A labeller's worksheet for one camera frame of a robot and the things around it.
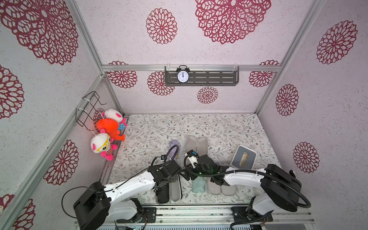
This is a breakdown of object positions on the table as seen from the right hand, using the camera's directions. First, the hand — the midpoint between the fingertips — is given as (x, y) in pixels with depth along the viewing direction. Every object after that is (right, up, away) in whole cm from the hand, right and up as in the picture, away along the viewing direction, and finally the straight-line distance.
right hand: (181, 168), depth 81 cm
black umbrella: (-10, -13, -4) cm, 17 cm away
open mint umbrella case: (+19, -12, 0) cm, 22 cm away
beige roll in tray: (+40, +3, +11) cm, 41 cm away
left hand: (-7, -5, +3) cm, 9 cm away
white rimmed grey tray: (+43, +2, +9) cm, 44 cm away
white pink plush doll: (-43, +32, +13) cm, 55 cm away
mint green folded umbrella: (+9, -9, -1) cm, 13 cm away
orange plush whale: (-44, +24, +7) cm, 51 cm away
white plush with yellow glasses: (-45, +15, -2) cm, 47 cm away
